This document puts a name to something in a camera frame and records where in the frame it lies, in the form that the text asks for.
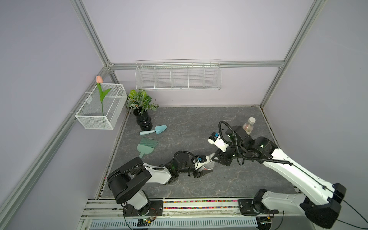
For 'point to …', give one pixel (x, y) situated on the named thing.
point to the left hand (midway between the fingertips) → (209, 165)
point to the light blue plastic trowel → (158, 129)
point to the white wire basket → (90, 115)
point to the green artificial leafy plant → (139, 100)
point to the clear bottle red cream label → (248, 127)
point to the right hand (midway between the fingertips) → (215, 154)
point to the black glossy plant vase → (143, 119)
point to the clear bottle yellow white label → (210, 165)
